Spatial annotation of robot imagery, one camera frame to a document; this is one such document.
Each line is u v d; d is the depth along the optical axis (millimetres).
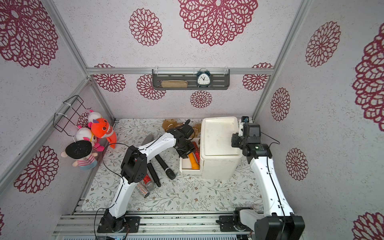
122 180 591
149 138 1068
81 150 762
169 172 881
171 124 1058
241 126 684
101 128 893
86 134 852
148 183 834
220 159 713
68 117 762
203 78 898
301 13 703
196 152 938
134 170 565
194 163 912
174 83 877
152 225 756
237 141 689
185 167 925
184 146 803
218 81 896
